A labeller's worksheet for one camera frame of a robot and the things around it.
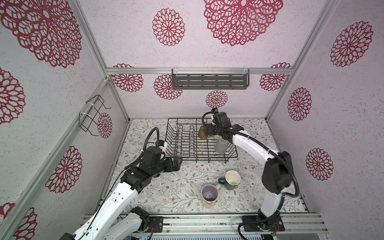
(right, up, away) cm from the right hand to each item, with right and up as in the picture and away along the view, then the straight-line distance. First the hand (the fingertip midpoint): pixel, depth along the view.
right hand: (211, 123), depth 90 cm
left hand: (-20, -21, -15) cm, 33 cm away
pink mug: (-2, -40, -9) cm, 41 cm away
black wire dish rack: (-18, -10, +16) cm, 26 cm away
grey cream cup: (+7, -14, +5) cm, 16 cm away
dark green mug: (+11, -32, -4) cm, 35 cm away
